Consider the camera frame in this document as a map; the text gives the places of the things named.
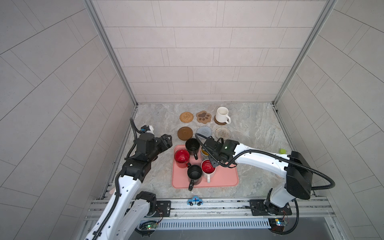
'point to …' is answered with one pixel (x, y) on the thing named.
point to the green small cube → (282, 151)
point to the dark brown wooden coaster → (185, 133)
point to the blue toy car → (195, 200)
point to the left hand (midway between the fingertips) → (170, 136)
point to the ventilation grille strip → (252, 223)
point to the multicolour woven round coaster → (222, 132)
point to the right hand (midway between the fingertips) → (213, 161)
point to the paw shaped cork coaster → (203, 117)
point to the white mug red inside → (207, 170)
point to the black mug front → (194, 174)
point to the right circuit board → (277, 224)
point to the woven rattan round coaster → (186, 117)
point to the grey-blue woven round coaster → (205, 131)
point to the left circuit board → (151, 226)
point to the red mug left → (181, 158)
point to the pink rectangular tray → (224, 176)
